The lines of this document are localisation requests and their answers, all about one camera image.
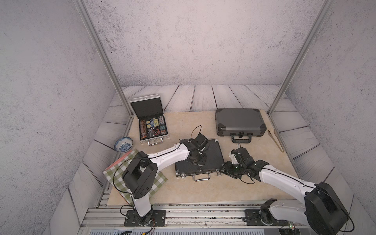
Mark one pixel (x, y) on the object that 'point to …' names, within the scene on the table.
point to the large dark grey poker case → (240, 124)
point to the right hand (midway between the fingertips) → (222, 171)
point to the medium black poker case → (212, 161)
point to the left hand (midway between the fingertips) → (205, 163)
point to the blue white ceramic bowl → (123, 144)
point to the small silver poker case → (152, 125)
